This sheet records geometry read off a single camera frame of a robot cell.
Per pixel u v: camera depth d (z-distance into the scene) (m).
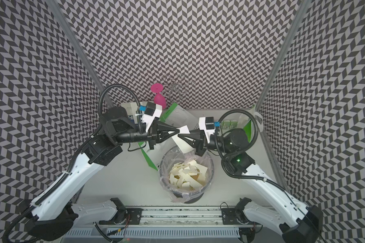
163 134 0.49
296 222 0.38
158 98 0.86
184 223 0.72
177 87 0.76
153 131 0.46
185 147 0.55
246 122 0.85
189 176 0.72
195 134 0.51
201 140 0.49
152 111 0.43
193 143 0.52
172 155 0.70
